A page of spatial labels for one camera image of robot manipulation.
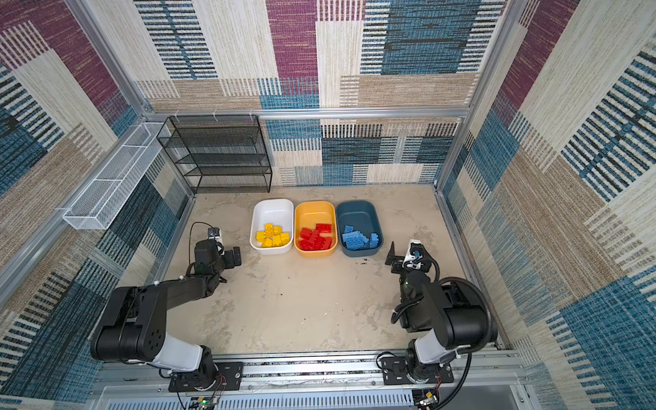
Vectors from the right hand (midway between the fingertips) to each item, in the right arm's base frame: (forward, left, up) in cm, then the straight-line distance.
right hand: (410, 247), depth 88 cm
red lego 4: (+6, +33, -8) cm, 34 cm away
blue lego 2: (+6, +11, -5) cm, 14 cm away
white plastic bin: (+24, +49, -9) cm, 55 cm away
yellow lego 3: (+7, +52, -7) cm, 53 cm away
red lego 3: (+7, +37, -8) cm, 38 cm away
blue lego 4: (+5, +19, -6) cm, 20 cm away
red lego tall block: (+12, +37, -8) cm, 40 cm away
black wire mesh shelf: (+42, +74, +9) cm, 85 cm away
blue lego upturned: (+9, +15, -7) cm, 19 cm away
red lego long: (+7, +29, -7) cm, 31 cm away
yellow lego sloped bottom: (+13, +48, -7) cm, 51 cm away
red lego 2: (+8, +33, -7) cm, 35 cm away
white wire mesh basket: (+1, +90, +24) cm, 94 cm away
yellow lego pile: (+8, +48, -7) cm, 49 cm away
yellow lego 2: (+11, +55, -8) cm, 56 cm away
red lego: (+14, +30, -7) cm, 34 cm away
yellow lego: (+9, +45, -6) cm, 46 cm away
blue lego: (+14, +20, -8) cm, 26 cm away
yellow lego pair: (+15, +52, -8) cm, 55 cm away
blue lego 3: (+8, +18, -6) cm, 21 cm away
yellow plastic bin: (+21, +37, -8) cm, 43 cm away
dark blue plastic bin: (+20, +13, -8) cm, 26 cm away
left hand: (+3, +66, -4) cm, 66 cm away
